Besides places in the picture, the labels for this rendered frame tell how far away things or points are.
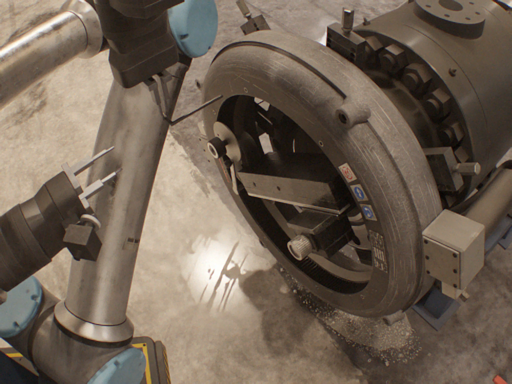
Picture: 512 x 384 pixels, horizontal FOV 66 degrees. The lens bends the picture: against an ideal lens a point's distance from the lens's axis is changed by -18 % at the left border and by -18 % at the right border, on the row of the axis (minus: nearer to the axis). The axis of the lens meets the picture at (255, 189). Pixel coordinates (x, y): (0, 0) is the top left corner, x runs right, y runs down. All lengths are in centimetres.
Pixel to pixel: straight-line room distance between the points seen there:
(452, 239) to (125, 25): 61
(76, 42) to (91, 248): 36
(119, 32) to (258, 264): 133
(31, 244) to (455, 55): 99
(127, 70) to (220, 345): 120
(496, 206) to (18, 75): 85
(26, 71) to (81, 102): 199
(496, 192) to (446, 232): 17
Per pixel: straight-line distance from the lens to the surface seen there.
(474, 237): 81
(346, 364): 154
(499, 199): 92
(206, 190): 193
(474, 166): 80
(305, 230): 91
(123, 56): 50
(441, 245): 81
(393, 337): 159
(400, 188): 80
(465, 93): 111
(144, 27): 48
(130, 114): 67
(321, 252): 93
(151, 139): 69
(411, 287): 95
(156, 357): 126
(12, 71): 65
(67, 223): 49
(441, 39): 117
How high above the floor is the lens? 146
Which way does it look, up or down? 50 degrees down
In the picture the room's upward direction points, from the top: 7 degrees counter-clockwise
